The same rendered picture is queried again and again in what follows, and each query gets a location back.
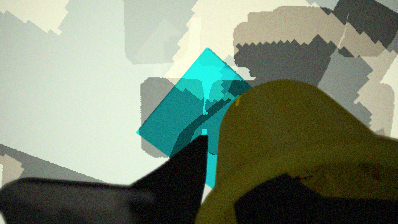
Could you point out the yellow cup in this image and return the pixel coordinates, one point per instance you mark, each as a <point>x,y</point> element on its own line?
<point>290,126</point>

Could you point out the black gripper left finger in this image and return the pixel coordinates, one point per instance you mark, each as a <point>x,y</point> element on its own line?
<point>170,194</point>

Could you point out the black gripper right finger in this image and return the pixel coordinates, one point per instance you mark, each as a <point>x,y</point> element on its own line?
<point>284,200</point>

